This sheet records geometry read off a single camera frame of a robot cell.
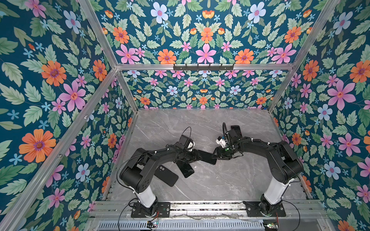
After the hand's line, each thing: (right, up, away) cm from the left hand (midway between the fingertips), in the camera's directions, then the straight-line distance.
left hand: (202, 156), depth 87 cm
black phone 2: (-11, -9, +3) cm, 14 cm away
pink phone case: (+28, +16, +21) cm, 38 cm away
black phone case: (-22, -11, -1) cm, 25 cm away
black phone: (+3, -1, +2) cm, 4 cm away
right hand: (+8, -1, +4) cm, 9 cm away
